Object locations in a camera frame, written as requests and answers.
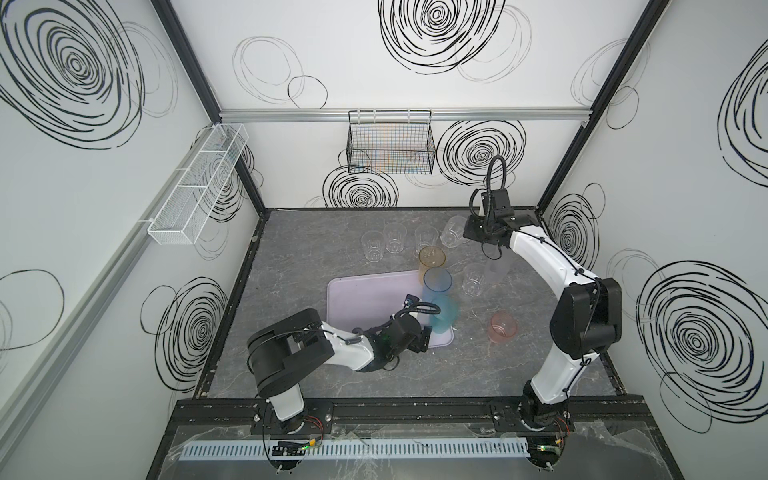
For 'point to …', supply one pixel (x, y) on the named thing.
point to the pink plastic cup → (503, 326)
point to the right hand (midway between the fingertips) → (465, 227)
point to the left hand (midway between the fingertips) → (426, 325)
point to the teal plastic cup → (449, 314)
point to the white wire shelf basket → (179, 218)
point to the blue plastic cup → (437, 281)
